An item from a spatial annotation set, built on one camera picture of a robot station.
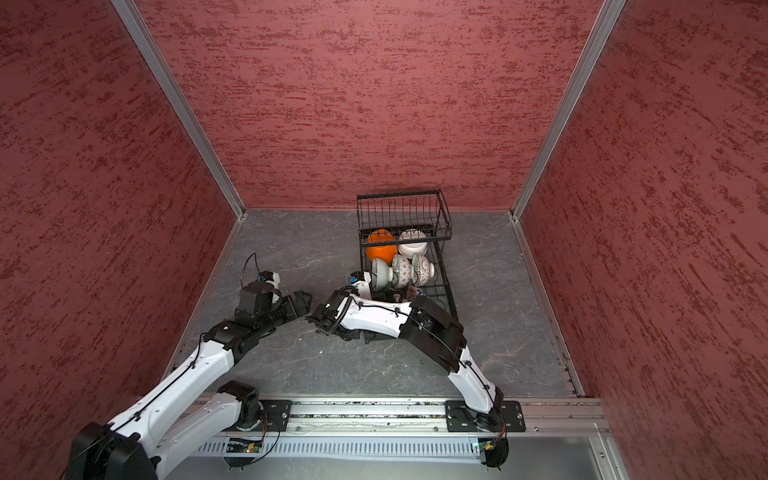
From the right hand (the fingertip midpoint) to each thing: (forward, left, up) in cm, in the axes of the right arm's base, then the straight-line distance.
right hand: (390, 305), depth 84 cm
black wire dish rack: (+26, -4, +12) cm, 29 cm away
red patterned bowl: (+2, -6, +3) cm, 7 cm away
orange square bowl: (+11, +2, +14) cm, 18 cm away
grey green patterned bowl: (+11, -4, +1) cm, 12 cm away
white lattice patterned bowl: (+11, -10, +1) cm, 15 cm away
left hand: (+1, +26, 0) cm, 26 cm away
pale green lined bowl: (+10, +3, +1) cm, 10 cm away
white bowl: (+22, -7, -2) cm, 24 cm away
